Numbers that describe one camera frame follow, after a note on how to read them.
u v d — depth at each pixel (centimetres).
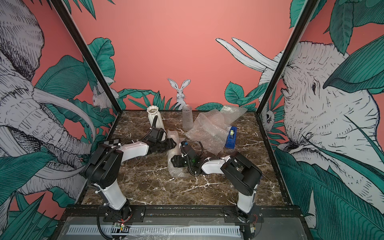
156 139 77
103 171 48
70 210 77
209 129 107
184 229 70
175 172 84
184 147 72
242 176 48
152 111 92
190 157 70
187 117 98
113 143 98
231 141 97
